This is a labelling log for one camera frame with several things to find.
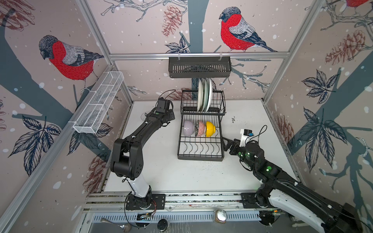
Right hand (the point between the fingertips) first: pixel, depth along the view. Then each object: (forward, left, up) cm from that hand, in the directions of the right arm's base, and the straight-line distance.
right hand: (225, 140), depth 77 cm
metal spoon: (-39, +48, -15) cm, 63 cm away
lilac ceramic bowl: (+13, +21, -7) cm, 26 cm away
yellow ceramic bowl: (+13, +7, -8) cm, 17 cm away
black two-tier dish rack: (+3, +13, -15) cm, 20 cm away
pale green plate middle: (+17, +11, +19) cm, 28 cm away
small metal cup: (-33, +5, -7) cm, 34 cm away
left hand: (+19, +34, +1) cm, 39 cm away
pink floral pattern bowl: (+12, +14, -6) cm, 19 cm away
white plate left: (+17, +14, +17) cm, 28 cm away
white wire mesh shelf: (+13, +71, +16) cm, 73 cm away
